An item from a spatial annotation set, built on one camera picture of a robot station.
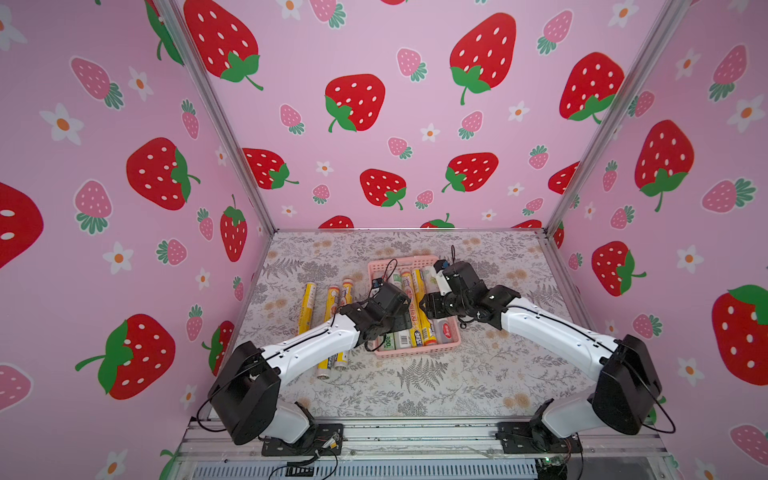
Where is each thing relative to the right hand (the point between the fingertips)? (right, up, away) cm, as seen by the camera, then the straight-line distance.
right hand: (437, 295), depth 84 cm
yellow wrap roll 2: (-1, -10, +7) cm, 12 cm away
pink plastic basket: (-11, -14, +2) cm, 18 cm away
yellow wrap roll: (-41, -6, +12) cm, 43 cm away
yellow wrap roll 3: (-6, -5, -4) cm, 9 cm away
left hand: (-10, -7, +1) cm, 12 cm away
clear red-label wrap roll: (+3, -11, +4) cm, 12 cm away
